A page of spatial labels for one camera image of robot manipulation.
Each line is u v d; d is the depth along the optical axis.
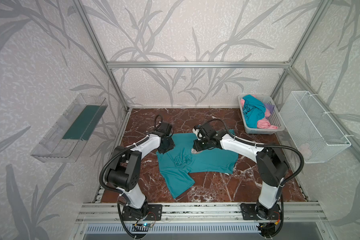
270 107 1.10
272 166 0.48
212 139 0.67
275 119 1.05
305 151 0.72
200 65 1.72
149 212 0.73
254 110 1.06
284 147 0.47
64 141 0.63
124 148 0.49
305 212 0.76
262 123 1.02
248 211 0.74
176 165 0.89
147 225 0.70
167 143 0.83
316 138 0.62
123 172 0.47
